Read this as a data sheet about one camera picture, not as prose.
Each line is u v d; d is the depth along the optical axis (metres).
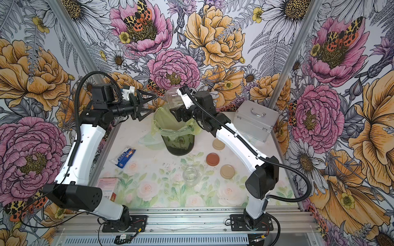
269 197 0.51
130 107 0.61
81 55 0.87
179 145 0.90
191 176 0.89
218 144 1.02
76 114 0.46
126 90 0.65
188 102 0.65
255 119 0.99
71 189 0.40
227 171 0.91
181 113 0.65
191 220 0.77
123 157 0.94
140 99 0.59
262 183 0.51
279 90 1.07
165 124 0.92
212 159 0.97
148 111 0.71
